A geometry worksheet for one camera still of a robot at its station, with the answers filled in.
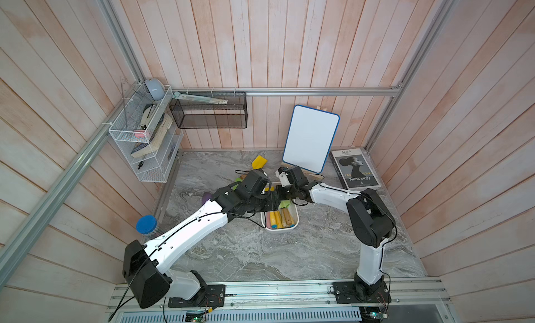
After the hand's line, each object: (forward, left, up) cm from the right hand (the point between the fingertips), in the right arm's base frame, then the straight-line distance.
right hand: (271, 193), depth 96 cm
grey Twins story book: (+17, -44, -2) cm, 48 cm away
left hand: (-15, 0, +15) cm, 22 cm away
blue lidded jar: (-23, +44, +15) cm, 52 cm away
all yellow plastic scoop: (-10, -3, -1) cm, 10 cm away
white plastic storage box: (-11, -11, +1) cm, 16 cm away
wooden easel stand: (+8, -20, +3) cm, 22 cm away
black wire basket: (+37, +38, +18) cm, 56 cm away
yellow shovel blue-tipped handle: (-11, -1, -1) cm, 11 cm away
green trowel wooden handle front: (-6, -6, -1) cm, 8 cm away
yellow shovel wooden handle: (+23, +7, -4) cm, 25 cm away
